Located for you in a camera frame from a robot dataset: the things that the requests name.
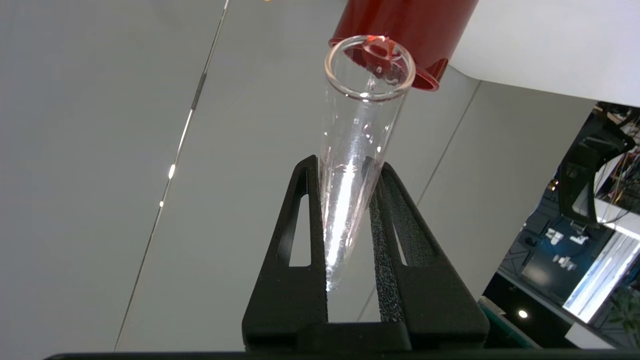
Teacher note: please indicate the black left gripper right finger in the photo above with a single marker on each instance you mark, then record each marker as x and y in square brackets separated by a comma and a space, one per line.
[430, 300]

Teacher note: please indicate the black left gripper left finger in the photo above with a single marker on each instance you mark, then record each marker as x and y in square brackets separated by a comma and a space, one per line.
[290, 300]

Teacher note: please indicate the test tube with red pigment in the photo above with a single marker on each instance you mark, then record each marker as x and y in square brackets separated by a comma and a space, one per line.
[350, 200]

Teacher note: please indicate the black background equipment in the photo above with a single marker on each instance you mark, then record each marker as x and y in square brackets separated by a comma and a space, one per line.
[580, 165]

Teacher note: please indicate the dark red plastic cup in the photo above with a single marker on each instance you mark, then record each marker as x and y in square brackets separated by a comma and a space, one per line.
[400, 20]

